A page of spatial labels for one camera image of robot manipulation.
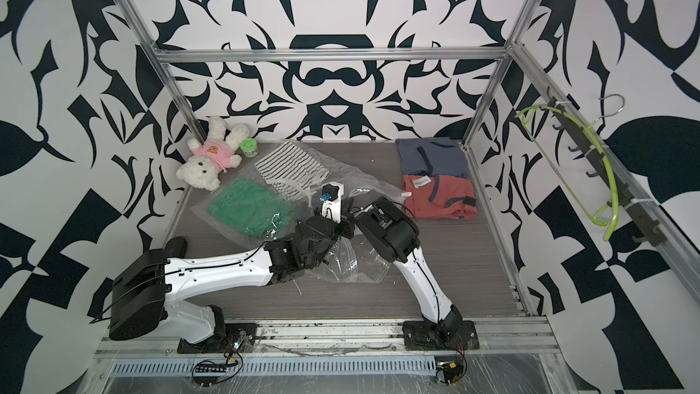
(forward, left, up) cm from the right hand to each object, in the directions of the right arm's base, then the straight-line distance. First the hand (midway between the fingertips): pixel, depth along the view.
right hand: (284, 211), depth 95 cm
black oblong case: (-12, +33, -1) cm, 36 cm away
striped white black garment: (+19, 0, -2) cm, 19 cm away
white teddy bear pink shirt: (+21, +28, +5) cm, 36 cm away
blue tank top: (+27, -57, -3) cm, 63 cm away
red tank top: (+7, -56, -3) cm, 57 cm away
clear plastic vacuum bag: (-22, -23, +11) cm, 34 cm away
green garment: (+2, +12, 0) cm, 12 cm away
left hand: (-9, -23, +22) cm, 33 cm away
